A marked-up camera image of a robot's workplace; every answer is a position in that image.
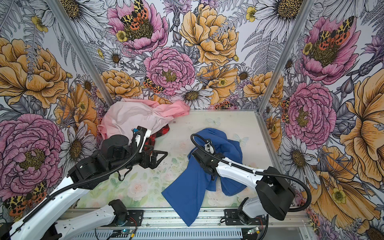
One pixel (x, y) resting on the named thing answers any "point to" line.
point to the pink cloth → (123, 115)
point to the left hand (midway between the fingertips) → (158, 155)
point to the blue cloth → (187, 191)
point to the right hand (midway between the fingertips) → (211, 161)
